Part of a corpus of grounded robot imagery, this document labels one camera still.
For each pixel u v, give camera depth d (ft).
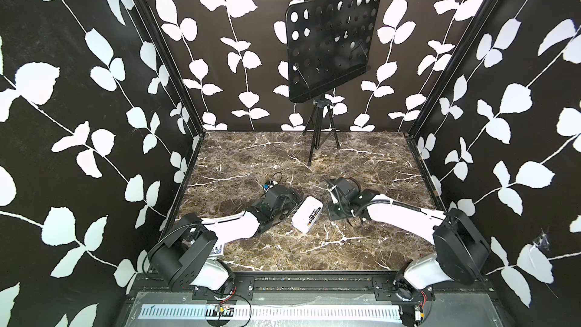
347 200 2.18
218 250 2.63
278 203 2.25
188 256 1.41
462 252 1.46
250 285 2.42
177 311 2.30
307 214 2.83
